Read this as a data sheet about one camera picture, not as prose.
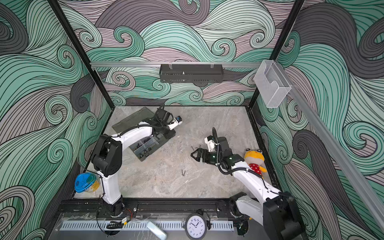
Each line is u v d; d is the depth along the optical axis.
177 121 0.83
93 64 0.95
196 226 0.67
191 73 0.95
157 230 0.65
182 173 0.86
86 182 0.72
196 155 0.72
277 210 0.39
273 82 0.79
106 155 0.50
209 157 0.71
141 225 0.70
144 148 0.95
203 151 0.73
